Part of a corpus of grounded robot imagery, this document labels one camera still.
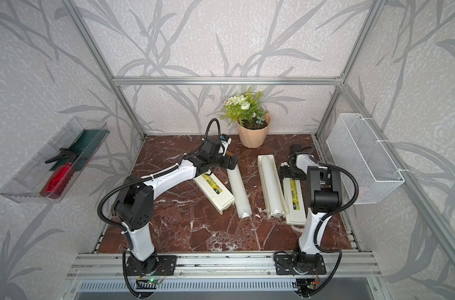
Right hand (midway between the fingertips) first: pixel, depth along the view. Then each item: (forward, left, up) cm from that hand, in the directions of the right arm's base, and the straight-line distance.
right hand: (290, 175), depth 101 cm
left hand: (+1, +31, +16) cm, 35 cm away
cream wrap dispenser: (-15, +38, +9) cm, 42 cm away
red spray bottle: (-23, +86, +36) cm, 96 cm away
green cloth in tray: (-9, +85, +36) cm, 92 cm away
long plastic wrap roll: (-18, +27, +4) cm, 32 cm away
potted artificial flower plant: (+26, +20, +16) cm, 36 cm away
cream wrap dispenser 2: (-16, +1, +3) cm, 16 cm away
